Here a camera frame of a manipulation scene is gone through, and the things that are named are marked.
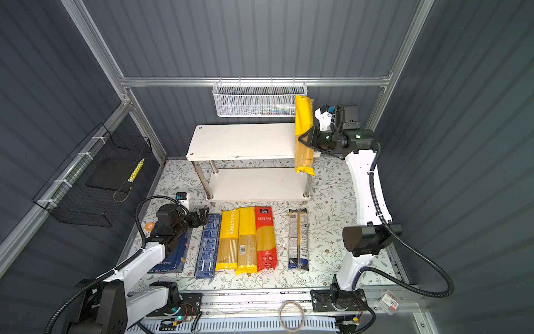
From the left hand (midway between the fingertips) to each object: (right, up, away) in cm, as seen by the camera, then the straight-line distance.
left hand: (199, 209), depth 87 cm
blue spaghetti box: (+5, -19, -6) cm, 21 cm away
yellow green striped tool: (-21, +16, -9) cm, 28 cm away
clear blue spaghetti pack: (+42, -16, -3) cm, 45 cm away
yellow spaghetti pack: (+21, -19, -5) cm, 29 cm away
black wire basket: (-31, +8, -15) cm, 35 cm away
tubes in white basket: (+34, +44, +5) cm, 56 cm away
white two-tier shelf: (+22, +28, -8) cm, 36 cm away
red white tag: (+72, -30, -15) cm, 80 cm away
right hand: (+43, +28, -15) cm, 53 cm away
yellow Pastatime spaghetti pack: (+13, -18, -4) cm, 23 cm away
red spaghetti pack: (+28, -14, -1) cm, 31 cm away
